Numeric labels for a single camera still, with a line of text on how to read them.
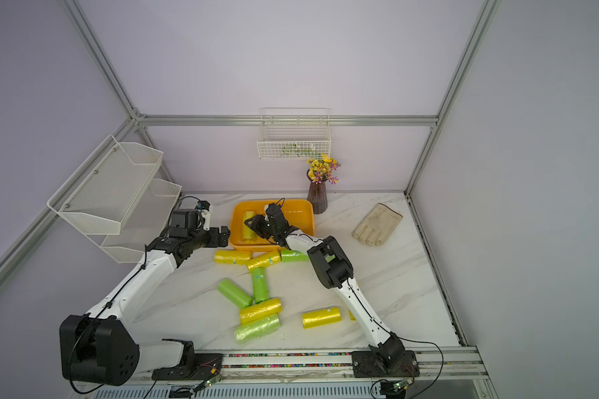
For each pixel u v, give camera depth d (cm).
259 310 81
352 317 68
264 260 93
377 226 106
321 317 79
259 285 87
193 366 71
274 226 88
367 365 73
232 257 93
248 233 101
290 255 93
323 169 96
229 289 86
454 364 76
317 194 105
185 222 63
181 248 59
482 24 70
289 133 95
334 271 68
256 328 77
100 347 40
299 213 112
